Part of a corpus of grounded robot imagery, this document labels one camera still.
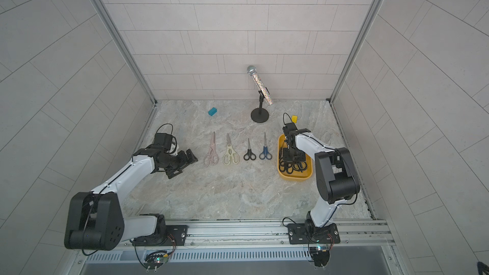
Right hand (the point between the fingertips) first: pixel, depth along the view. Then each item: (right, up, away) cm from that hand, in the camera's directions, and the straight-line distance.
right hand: (291, 159), depth 93 cm
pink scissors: (-39, +1, 0) cm, 39 cm away
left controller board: (-53, -28, -27) cm, 66 cm away
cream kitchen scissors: (-29, +2, -1) cm, 29 cm away
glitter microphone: (-19, +44, -1) cm, 48 cm away
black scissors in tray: (+3, -2, -5) cm, 7 cm away
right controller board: (+6, -29, -24) cm, 38 cm away
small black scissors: (-20, +2, +1) cm, 21 cm away
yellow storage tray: (+1, -6, -6) cm, 8 cm away
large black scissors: (-3, -2, -4) cm, 5 cm away
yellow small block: (+5, +20, +16) cm, 26 cm away
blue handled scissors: (-12, +3, +1) cm, 13 cm away
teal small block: (-43, +24, +17) cm, 52 cm away
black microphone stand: (-15, +22, +16) cm, 31 cm away
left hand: (-46, +1, -6) cm, 46 cm away
